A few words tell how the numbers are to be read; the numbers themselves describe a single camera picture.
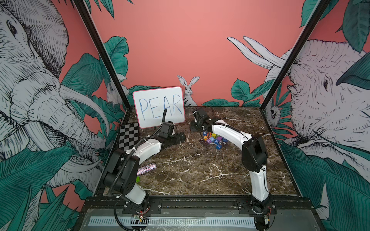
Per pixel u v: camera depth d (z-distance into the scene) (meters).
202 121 0.71
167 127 0.72
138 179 0.82
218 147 0.98
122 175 0.45
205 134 1.01
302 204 0.77
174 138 0.80
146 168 0.84
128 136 0.99
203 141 0.99
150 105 1.01
